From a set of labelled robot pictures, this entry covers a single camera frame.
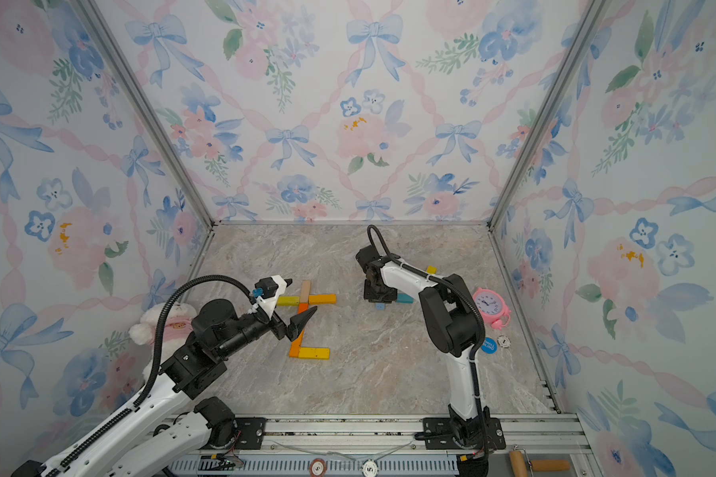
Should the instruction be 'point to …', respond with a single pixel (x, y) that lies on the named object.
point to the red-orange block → (302, 307)
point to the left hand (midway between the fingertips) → (302, 293)
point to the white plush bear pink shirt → (176, 327)
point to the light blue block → (380, 306)
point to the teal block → (405, 298)
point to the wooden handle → (518, 465)
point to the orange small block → (295, 346)
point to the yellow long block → (314, 353)
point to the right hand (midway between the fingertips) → (379, 296)
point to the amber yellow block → (322, 299)
